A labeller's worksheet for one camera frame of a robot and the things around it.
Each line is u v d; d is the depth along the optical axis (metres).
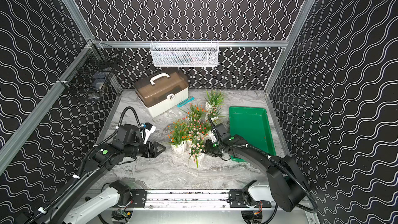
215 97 1.00
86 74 0.91
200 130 0.82
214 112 0.91
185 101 1.13
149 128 0.68
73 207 0.47
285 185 0.42
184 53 1.26
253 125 1.02
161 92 0.93
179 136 0.80
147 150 0.63
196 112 0.90
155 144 0.65
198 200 0.76
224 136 0.67
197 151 0.78
